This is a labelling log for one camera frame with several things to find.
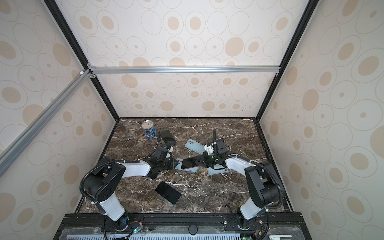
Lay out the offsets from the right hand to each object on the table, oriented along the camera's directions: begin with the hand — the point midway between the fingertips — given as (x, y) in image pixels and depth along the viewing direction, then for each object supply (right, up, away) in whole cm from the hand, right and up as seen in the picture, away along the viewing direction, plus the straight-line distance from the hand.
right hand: (197, 162), depth 88 cm
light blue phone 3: (+10, -6, +3) cm, 12 cm away
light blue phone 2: (-12, -4, +5) cm, 13 cm away
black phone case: (-21, +13, +17) cm, 30 cm away
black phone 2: (-16, -15, -7) cm, 23 cm away
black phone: (-5, -2, +9) cm, 11 cm away
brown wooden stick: (-42, +15, +21) cm, 49 cm away
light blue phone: (-1, +8, +16) cm, 18 cm away
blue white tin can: (-32, +20, +12) cm, 40 cm away
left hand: (-9, 0, +4) cm, 10 cm away
